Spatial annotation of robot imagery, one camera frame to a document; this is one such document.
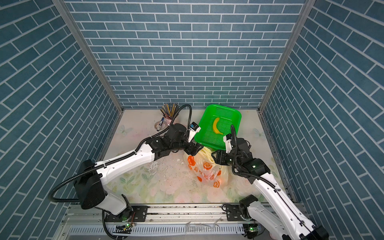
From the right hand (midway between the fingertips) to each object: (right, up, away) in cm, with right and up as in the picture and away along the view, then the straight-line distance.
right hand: (214, 153), depth 75 cm
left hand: (-8, +5, +3) cm, 10 cm away
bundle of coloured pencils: (-28, +24, +28) cm, 46 cm away
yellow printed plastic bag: (-4, -9, +2) cm, 10 cm away
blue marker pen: (-36, +14, +33) cm, 51 cm away
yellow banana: (+4, +13, +33) cm, 35 cm away
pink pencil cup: (-29, +17, +25) cm, 41 cm away
